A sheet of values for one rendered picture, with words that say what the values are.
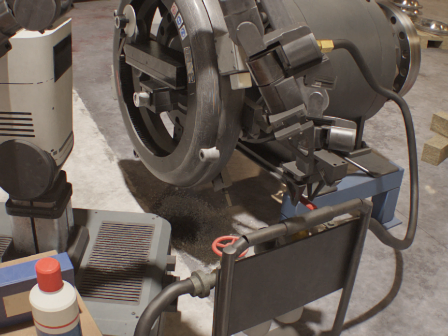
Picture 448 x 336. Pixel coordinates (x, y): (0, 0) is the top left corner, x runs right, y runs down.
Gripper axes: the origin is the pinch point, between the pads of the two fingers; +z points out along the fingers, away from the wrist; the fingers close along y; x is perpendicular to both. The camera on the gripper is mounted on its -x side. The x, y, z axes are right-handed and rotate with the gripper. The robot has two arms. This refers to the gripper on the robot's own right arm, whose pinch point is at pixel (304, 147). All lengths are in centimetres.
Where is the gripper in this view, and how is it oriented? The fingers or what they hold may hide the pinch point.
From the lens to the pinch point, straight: 97.6
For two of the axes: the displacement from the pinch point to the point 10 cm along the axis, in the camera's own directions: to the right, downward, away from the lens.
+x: -8.9, 4.0, 2.1
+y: 0.2, -4.3, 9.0
